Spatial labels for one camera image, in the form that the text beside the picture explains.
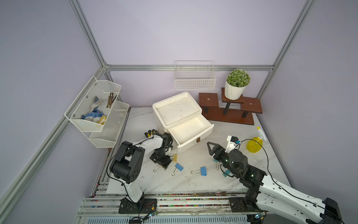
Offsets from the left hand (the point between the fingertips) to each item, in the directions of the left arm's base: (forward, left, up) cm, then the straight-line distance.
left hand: (159, 165), depth 88 cm
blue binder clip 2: (-3, -28, -1) cm, 28 cm away
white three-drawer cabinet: (+22, -13, +23) cm, 35 cm away
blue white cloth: (+14, +31, +33) cm, 47 cm away
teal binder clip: (-7, -31, +22) cm, 39 cm away
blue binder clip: (-1, -12, -1) cm, 12 cm away
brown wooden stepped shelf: (+41, -60, +8) cm, 73 cm away
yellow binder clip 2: (+5, -10, +1) cm, 11 cm away
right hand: (+3, -30, +19) cm, 35 cm away
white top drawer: (+13, -16, +16) cm, 26 cm away
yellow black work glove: (+25, +10, 0) cm, 27 cm away
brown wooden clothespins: (+29, +28, +32) cm, 51 cm away
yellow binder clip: (-1, +1, 0) cm, 2 cm away
